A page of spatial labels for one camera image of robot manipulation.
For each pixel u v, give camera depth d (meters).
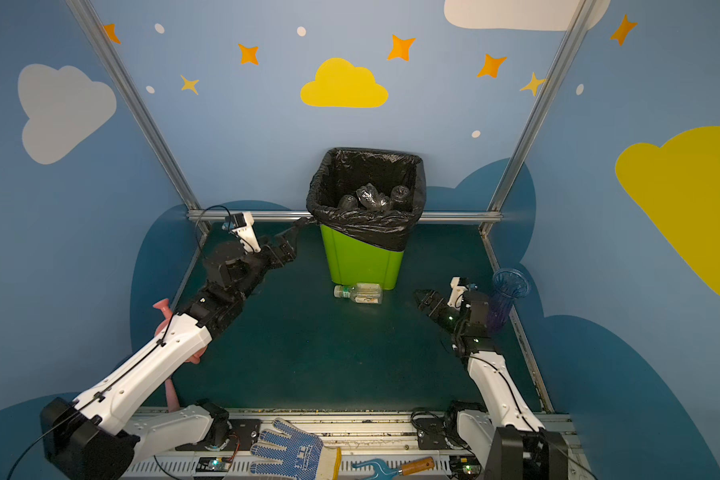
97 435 0.37
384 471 0.70
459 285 0.78
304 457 0.70
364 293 0.96
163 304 0.85
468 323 0.65
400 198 0.95
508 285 0.85
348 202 0.95
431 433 0.75
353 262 0.93
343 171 0.96
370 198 0.90
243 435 0.75
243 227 0.61
